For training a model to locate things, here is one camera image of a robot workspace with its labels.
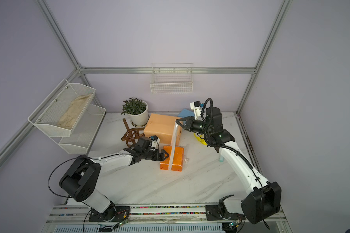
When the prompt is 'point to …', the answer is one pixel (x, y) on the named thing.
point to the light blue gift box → (185, 112)
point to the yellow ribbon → (202, 141)
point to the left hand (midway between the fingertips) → (162, 156)
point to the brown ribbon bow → (132, 135)
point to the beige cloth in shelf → (70, 115)
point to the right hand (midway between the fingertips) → (177, 123)
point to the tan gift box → (163, 126)
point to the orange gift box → (177, 158)
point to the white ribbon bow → (173, 146)
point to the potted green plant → (138, 109)
